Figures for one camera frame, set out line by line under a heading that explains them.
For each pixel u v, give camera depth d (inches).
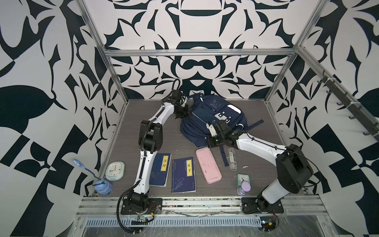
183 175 32.7
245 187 28.2
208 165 33.5
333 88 25.4
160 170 33.5
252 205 29.3
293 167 17.7
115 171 32.7
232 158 35.0
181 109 36.0
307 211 29.3
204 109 42.7
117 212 27.5
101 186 28.7
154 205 28.8
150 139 24.9
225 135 26.8
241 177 31.9
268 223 28.0
